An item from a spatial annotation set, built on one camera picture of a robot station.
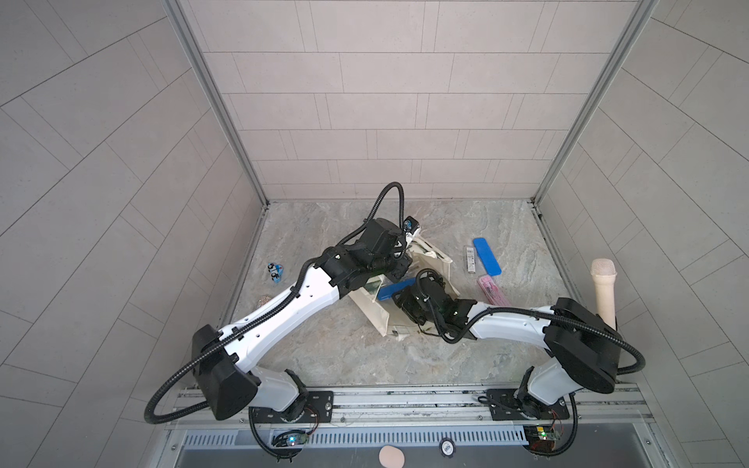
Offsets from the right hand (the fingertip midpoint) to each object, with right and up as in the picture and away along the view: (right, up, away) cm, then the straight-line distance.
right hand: (390, 301), depth 84 cm
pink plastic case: (+32, +1, +8) cm, 33 cm away
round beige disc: (0, -29, -20) cm, 35 cm away
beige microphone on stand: (+46, +12, -21) cm, 52 cm away
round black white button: (+13, -29, -17) cm, 36 cm away
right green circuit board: (+35, -28, -16) cm, 48 cm away
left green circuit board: (-23, -26, -18) cm, 39 cm away
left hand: (+5, +15, -10) cm, 19 cm away
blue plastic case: (+33, +11, +16) cm, 39 cm away
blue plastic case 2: (-1, +2, +3) cm, 4 cm away
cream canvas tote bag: (-2, +1, -14) cm, 14 cm away
